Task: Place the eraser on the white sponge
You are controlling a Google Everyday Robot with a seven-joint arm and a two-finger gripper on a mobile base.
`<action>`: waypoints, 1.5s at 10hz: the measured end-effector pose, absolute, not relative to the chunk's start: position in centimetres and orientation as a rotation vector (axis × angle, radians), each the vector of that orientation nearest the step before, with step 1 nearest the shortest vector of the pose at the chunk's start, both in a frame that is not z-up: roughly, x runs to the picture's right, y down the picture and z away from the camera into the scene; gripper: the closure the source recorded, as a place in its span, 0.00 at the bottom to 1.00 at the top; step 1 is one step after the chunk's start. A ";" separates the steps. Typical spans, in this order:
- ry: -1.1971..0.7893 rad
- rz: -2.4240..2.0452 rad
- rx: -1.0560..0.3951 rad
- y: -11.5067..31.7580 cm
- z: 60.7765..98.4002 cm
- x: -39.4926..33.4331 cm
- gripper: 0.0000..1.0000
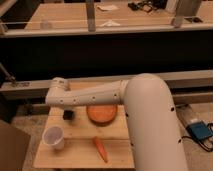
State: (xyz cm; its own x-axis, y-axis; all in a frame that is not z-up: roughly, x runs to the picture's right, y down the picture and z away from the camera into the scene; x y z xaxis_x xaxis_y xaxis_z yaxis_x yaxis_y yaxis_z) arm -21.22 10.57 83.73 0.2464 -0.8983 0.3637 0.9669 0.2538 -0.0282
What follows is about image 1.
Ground orange carrot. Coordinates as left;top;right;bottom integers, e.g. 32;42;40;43
93;137;108;163

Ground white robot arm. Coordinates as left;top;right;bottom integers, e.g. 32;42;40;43
45;73;189;171

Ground blue device on floor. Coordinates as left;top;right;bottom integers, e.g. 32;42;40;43
186;122;213;141

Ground wooden board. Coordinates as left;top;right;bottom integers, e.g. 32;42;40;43
33;81;136;170

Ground white plastic cup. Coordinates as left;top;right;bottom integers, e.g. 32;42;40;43
42;126;65;150

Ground black items on table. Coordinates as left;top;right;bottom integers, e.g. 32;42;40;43
127;0;158;14

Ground black cable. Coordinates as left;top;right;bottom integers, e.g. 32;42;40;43
181;122;213;153

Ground white paper on table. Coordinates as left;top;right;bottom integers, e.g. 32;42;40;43
100;20;121;27

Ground metal railing frame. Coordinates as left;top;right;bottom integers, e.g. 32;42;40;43
0;0;213;37

